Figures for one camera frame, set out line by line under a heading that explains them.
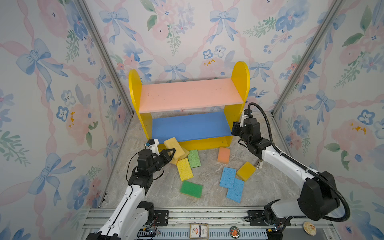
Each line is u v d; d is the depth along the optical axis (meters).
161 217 0.74
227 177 0.86
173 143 0.81
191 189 0.82
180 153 0.79
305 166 0.47
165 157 0.69
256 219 0.71
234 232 0.70
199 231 0.69
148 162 0.61
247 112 0.70
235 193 0.81
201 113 1.21
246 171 0.89
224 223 0.73
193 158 0.93
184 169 0.88
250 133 0.63
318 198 0.42
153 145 0.73
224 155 0.96
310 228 0.72
